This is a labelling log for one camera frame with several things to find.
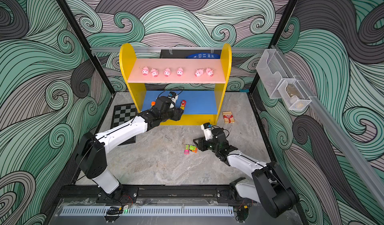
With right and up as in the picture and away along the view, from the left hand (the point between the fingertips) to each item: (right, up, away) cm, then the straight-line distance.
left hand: (179, 108), depth 84 cm
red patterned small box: (+34, -7, +20) cm, 40 cm away
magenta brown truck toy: (+4, -26, +3) cm, 27 cm away
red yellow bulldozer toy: (+2, +2, +7) cm, 8 cm away
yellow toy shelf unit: (+12, 0, +1) cm, 12 cm away
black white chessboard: (-42, -6, +19) cm, 46 cm away
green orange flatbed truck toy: (+8, -24, +4) cm, 26 cm away
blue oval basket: (+15, +33, +8) cm, 37 cm away
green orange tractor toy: (-17, +3, +6) cm, 18 cm away
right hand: (+11, -19, +3) cm, 22 cm away
